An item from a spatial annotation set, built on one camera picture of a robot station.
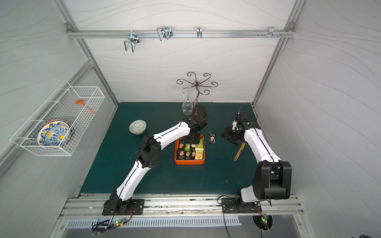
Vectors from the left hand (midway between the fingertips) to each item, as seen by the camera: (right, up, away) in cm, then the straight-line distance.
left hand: (195, 143), depth 94 cm
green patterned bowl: (-41, +10, +10) cm, 43 cm away
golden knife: (+31, -3, +1) cm, 31 cm away
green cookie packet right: (+4, -1, -2) cm, 4 cm away
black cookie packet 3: (-9, -2, +1) cm, 9 cm away
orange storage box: (-3, -10, -7) cm, 13 cm away
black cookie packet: (+11, +3, +4) cm, 13 cm away
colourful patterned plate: (-59, +10, -33) cm, 69 cm away
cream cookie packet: (+2, -6, -5) cm, 7 cm away
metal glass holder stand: (+2, +37, -6) cm, 37 cm away
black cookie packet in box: (-9, -6, -5) cm, 12 cm away
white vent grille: (-51, -34, -24) cm, 66 cm away
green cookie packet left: (-5, -2, -1) cm, 6 cm away
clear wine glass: (-5, +23, -4) cm, 24 cm away
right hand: (+18, +5, -8) cm, 21 cm away
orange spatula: (-61, +25, -16) cm, 68 cm away
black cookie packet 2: (-5, -7, -4) cm, 9 cm away
